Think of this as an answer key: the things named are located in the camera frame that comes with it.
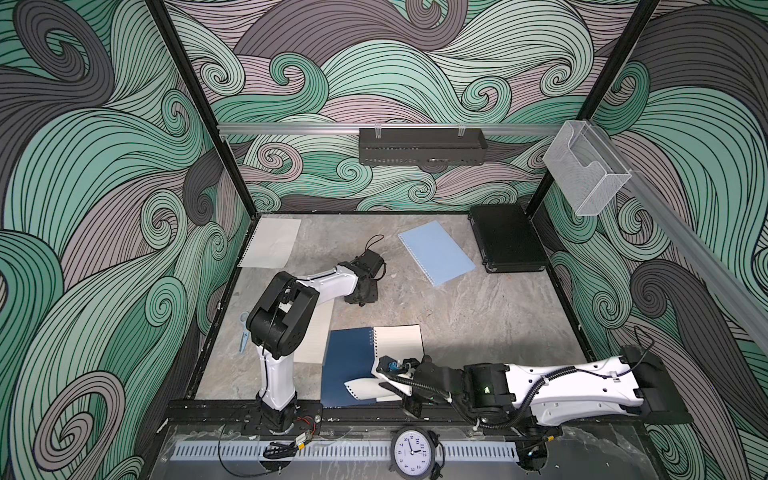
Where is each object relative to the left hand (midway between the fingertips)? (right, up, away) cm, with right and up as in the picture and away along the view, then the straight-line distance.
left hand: (366, 297), depth 96 cm
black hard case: (+53, +19, +15) cm, 59 cm away
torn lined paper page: (-37, +17, +14) cm, 43 cm away
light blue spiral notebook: (+25, +14, +11) cm, 31 cm away
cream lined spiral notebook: (-8, -1, -42) cm, 43 cm away
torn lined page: (+2, -15, -29) cm, 33 cm away
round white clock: (+12, -30, -29) cm, 43 cm away
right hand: (+4, -15, -30) cm, 34 cm away
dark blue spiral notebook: (-3, -14, -12) cm, 19 cm away
